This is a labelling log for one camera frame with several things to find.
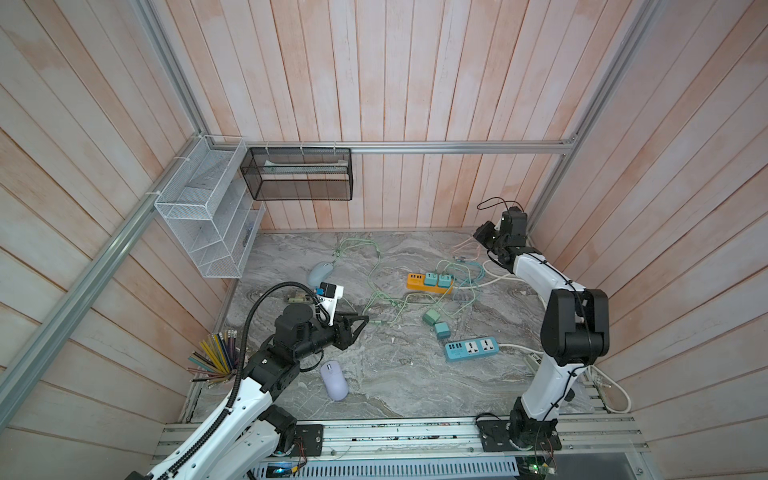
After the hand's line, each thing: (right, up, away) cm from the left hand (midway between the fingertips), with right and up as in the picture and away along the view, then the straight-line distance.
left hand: (362, 322), depth 72 cm
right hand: (+36, +27, +24) cm, 51 cm away
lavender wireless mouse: (-8, -18, +8) cm, 21 cm away
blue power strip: (+30, -11, +13) cm, 35 cm away
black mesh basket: (-25, +47, +34) cm, 63 cm away
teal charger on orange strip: (+21, +9, +25) cm, 34 cm away
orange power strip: (+17, +8, +29) cm, 35 cm away
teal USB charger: (+24, -7, +20) cm, 32 cm away
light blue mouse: (-17, +10, +33) cm, 38 cm away
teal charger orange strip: (+26, +9, +25) cm, 37 cm away
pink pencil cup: (-39, -11, +4) cm, 41 cm away
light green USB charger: (+21, -3, +22) cm, 31 cm away
